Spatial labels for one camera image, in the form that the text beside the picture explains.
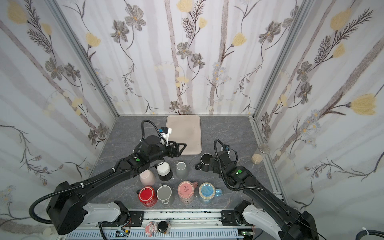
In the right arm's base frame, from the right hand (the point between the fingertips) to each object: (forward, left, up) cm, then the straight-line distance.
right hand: (215, 159), depth 81 cm
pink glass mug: (-16, +16, -3) cm, 23 cm away
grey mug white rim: (-18, +26, -3) cm, 32 cm away
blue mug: (-16, +5, -3) cm, 17 cm away
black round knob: (-31, +25, -4) cm, 40 cm away
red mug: (-19, +35, -6) cm, 40 cm away
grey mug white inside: (-5, +19, -6) cm, 20 cm away
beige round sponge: (+7, -28, -10) cm, 30 cm away
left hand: (+6, +20, +9) cm, 23 cm away
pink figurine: (-32, +31, -10) cm, 45 cm away
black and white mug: (-6, +28, -5) cm, 29 cm away
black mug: (-1, +6, -6) cm, 8 cm away
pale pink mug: (-10, +36, -6) cm, 38 cm away
